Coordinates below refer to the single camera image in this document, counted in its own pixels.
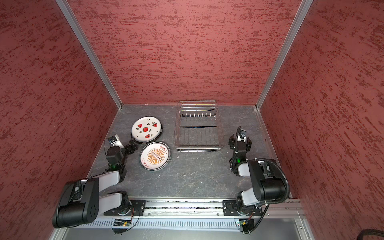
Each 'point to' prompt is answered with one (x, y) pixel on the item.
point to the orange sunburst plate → (155, 156)
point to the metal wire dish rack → (197, 126)
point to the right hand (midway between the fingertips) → (240, 137)
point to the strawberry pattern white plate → (146, 129)
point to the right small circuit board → (242, 222)
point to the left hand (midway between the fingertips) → (128, 143)
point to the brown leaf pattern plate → (145, 147)
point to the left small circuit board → (117, 223)
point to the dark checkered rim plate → (161, 132)
